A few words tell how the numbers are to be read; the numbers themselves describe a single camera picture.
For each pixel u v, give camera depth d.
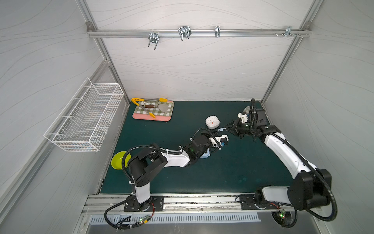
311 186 0.40
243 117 0.77
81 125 0.67
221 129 0.80
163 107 1.15
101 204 0.75
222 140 0.69
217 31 0.78
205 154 0.88
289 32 0.76
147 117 1.11
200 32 0.78
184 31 0.76
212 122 1.04
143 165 0.48
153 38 0.80
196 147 0.63
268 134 0.56
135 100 1.18
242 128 0.72
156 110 1.15
